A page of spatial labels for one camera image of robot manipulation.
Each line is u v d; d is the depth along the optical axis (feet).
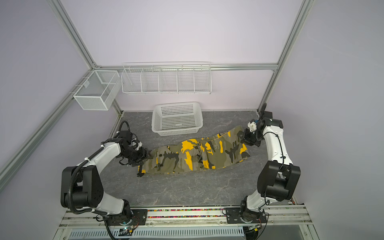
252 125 2.59
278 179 1.45
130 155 2.43
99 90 3.20
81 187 1.44
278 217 2.43
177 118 3.79
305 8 2.29
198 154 3.00
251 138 2.38
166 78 3.28
